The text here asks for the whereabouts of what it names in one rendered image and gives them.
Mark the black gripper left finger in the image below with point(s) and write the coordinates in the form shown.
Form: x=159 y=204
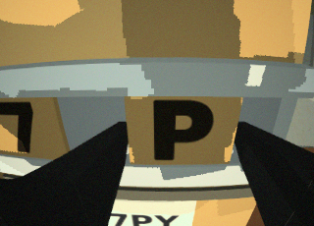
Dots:
x=76 y=189

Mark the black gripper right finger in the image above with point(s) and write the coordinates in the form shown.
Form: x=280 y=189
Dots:
x=280 y=175

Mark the tan letter tile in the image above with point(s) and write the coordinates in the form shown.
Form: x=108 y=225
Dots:
x=33 y=127
x=185 y=130

